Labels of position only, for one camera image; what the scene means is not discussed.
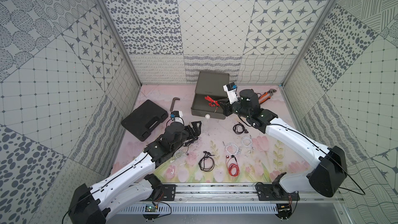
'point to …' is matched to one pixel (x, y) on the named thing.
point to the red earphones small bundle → (213, 102)
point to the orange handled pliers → (266, 96)
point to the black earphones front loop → (207, 163)
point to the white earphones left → (178, 154)
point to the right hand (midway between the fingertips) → (219, 103)
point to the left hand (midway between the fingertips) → (195, 121)
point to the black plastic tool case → (141, 121)
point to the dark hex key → (174, 99)
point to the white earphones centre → (231, 148)
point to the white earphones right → (246, 141)
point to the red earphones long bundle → (236, 166)
